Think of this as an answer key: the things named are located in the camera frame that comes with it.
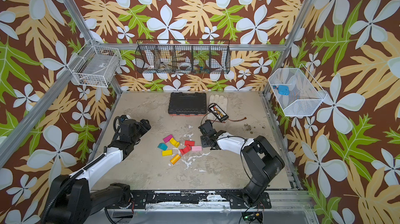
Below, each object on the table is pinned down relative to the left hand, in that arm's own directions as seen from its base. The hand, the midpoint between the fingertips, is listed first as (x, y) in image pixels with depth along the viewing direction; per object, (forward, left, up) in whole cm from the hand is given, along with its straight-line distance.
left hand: (143, 121), depth 87 cm
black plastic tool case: (+21, -24, -9) cm, 33 cm away
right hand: (-5, -36, -11) cm, 38 cm away
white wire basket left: (+24, +27, +21) cm, 42 cm away
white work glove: (+25, -48, -11) cm, 55 cm away
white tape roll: (+34, -22, +13) cm, 43 cm away
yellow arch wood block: (-7, -17, -12) cm, 22 cm away
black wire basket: (+38, -21, +18) cm, 47 cm away
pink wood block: (-11, -30, -13) cm, 35 cm away
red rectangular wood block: (-7, -27, -13) cm, 31 cm away
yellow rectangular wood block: (-13, -13, -12) cm, 23 cm away
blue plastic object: (+13, -79, +13) cm, 81 cm away
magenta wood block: (-4, -12, -13) cm, 18 cm away
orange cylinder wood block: (-17, -18, -12) cm, 28 cm away
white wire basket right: (+5, -86, +18) cm, 88 cm away
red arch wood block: (-11, -24, -13) cm, 29 cm away
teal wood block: (-9, -10, -12) cm, 18 cm away
